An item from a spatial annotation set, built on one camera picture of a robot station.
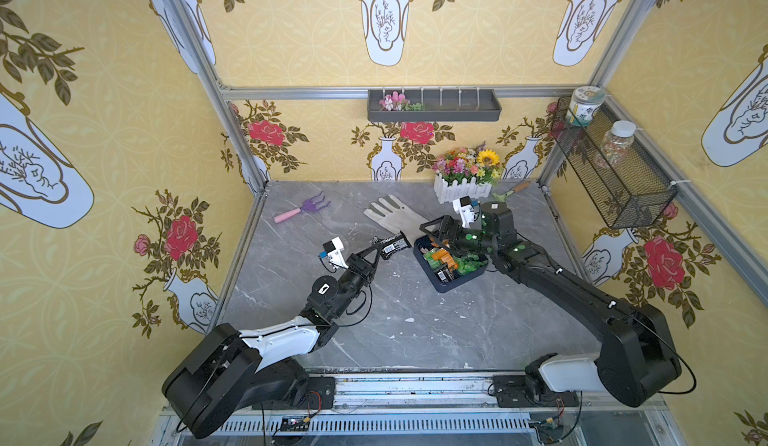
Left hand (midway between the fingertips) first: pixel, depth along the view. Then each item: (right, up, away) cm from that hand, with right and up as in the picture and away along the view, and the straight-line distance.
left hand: (374, 243), depth 76 cm
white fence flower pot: (+31, +22, +28) cm, 47 cm away
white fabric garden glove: (+7, +6, +33) cm, 35 cm away
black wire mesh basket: (+69, +16, +6) cm, 72 cm away
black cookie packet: (+5, 0, 0) cm, 5 cm away
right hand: (+16, +4, +3) cm, 17 cm away
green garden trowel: (+49, +13, +40) cm, 65 cm away
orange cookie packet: (+21, -6, +17) cm, 28 cm away
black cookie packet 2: (+21, -11, +14) cm, 27 cm away
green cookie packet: (+29, -8, +17) cm, 34 cm away
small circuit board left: (-20, -44, -4) cm, 48 cm away
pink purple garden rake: (-26, +10, +38) cm, 48 cm away
